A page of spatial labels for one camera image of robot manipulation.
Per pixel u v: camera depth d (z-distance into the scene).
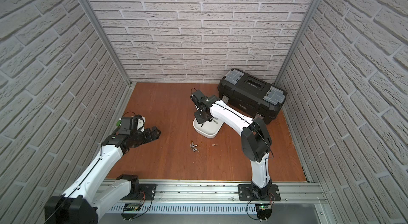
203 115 0.74
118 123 0.95
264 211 0.70
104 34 0.92
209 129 0.94
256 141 0.49
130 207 0.72
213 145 0.89
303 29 0.87
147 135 0.73
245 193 0.73
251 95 0.91
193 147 0.87
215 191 0.76
